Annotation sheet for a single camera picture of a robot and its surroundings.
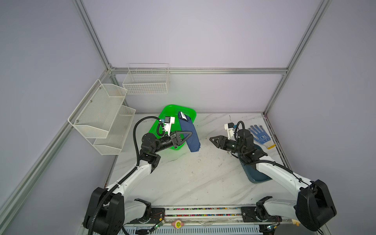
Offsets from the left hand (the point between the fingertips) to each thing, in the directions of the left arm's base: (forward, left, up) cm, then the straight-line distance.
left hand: (191, 134), depth 67 cm
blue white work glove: (+22, -51, -32) cm, 64 cm away
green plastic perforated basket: (+42, +16, -26) cm, 52 cm away
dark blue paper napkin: (-3, -1, -3) cm, 4 cm away
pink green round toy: (-32, +6, -28) cm, 43 cm away
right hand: (+4, -11, -10) cm, 15 cm away
